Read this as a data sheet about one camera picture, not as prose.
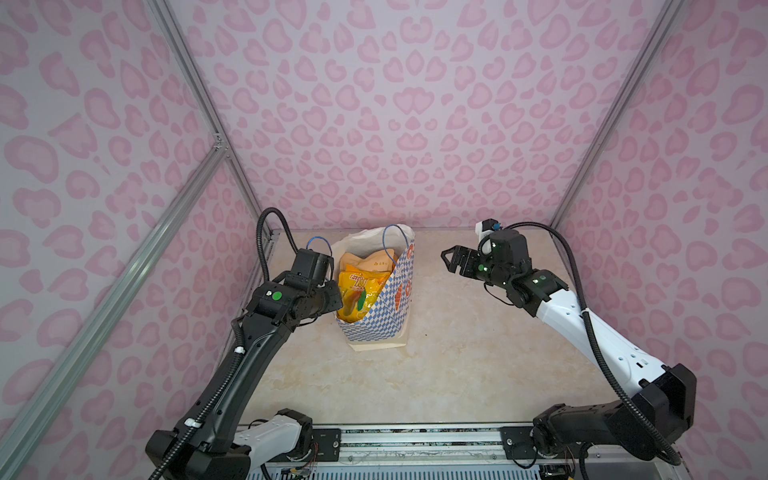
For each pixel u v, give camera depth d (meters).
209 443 0.37
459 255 0.69
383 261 0.82
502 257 0.59
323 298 0.61
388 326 0.77
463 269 0.68
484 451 0.73
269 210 0.55
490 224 0.68
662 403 0.39
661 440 0.36
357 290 0.76
